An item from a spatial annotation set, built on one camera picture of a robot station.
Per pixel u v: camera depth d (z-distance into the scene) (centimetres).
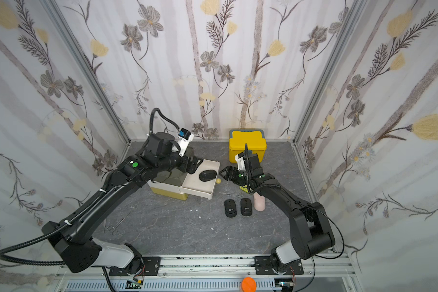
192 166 63
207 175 91
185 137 60
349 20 72
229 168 78
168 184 82
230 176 76
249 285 62
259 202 91
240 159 81
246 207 88
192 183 91
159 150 50
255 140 102
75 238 39
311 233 44
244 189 97
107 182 45
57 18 69
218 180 90
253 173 67
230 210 88
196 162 63
